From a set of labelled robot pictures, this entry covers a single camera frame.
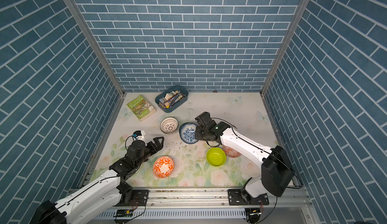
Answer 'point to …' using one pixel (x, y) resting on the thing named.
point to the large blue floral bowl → (187, 132)
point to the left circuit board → (126, 213)
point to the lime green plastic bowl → (215, 157)
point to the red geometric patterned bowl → (230, 152)
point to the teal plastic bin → (171, 97)
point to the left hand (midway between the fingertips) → (163, 141)
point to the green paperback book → (141, 108)
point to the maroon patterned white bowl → (169, 125)
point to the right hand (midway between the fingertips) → (198, 135)
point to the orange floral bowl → (163, 167)
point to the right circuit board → (253, 215)
